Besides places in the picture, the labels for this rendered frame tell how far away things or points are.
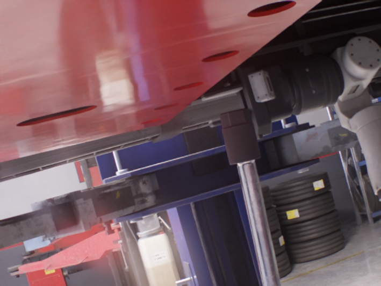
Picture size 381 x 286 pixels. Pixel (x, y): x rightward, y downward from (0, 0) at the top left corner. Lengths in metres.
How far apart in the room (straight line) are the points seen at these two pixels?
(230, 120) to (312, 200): 7.64
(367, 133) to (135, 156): 1.05
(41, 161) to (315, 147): 0.83
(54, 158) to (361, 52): 0.70
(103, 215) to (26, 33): 1.30
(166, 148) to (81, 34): 1.61
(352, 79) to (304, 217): 7.11
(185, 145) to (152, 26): 1.60
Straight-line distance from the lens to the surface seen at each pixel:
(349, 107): 1.08
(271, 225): 7.60
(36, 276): 8.31
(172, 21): 0.36
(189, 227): 2.01
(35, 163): 1.39
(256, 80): 0.93
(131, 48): 0.40
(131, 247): 3.91
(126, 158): 1.92
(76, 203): 1.50
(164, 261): 3.75
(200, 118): 1.43
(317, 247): 8.17
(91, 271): 9.61
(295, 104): 1.00
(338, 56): 1.03
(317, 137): 1.86
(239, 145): 0.47
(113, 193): 1.65
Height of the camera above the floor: 1.52
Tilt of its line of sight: 2 degrees up
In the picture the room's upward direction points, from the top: 16 degrees counter-clockwise
